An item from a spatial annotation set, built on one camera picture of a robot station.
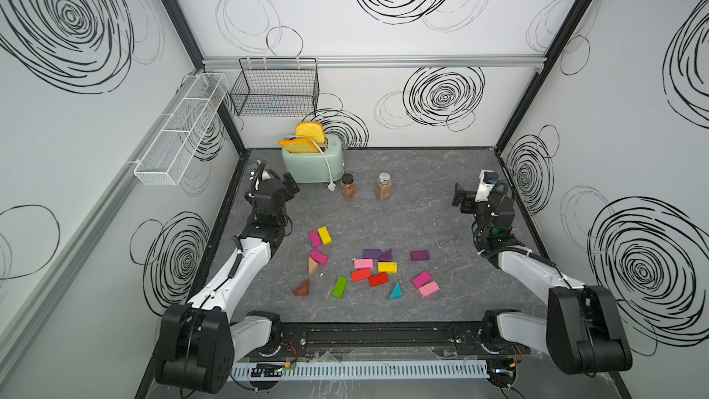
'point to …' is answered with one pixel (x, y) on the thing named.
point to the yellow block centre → (388, 267)
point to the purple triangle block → (387, 256)
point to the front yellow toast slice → (299, 145)
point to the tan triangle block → (312, 266)
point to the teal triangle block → (396, 293)
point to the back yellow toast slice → (311, 130)
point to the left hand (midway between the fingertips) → (273, 177)
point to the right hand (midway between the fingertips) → (472, 184)
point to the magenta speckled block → (318, 257)
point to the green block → (340, 287)
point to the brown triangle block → (303, 289)
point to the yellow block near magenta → (325, 235)
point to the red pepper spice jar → (348, 187)
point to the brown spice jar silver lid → (384, 187)
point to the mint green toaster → (311, 167)
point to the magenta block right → (421, 279)
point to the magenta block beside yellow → (315, 238)
